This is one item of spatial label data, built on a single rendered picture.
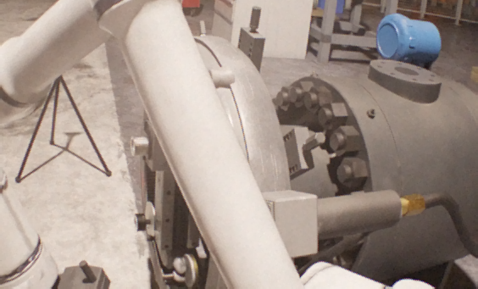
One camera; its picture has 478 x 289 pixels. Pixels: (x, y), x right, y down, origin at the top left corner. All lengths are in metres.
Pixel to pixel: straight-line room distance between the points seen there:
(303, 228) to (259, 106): 0.26
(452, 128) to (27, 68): 1.03
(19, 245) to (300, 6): 4.83
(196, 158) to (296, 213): 0.34
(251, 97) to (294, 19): 4.18
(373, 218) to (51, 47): 0.66
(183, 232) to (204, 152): 0.83
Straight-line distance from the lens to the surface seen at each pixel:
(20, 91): 1.14
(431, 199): 1.17
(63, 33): 0.97
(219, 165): 0.64
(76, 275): 0.59
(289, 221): 0.94
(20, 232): 0.54
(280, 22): 5.21
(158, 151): 1.23
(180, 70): 0.65
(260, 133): 1.05
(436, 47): 1.81
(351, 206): 1.02
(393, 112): 1.38
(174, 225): 1.44
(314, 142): 0.99
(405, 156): 1.33
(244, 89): 1.09
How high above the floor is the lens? 1.26
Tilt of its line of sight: 21 degrees down
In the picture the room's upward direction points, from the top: 7 degrees clockwise
